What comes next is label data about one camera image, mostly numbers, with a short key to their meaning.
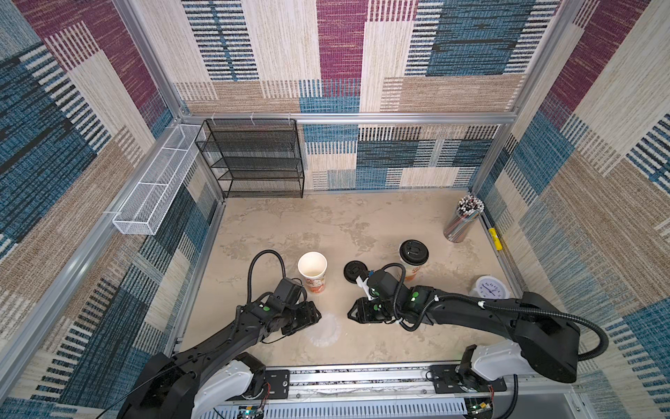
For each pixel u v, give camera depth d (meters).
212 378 0.48
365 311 0.71
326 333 0.82
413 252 0.80
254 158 1.11
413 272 0.85
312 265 0.82
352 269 0.94
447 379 0.74
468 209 0.90
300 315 0.75
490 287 0.89
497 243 1.06
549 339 0.42
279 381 0.74
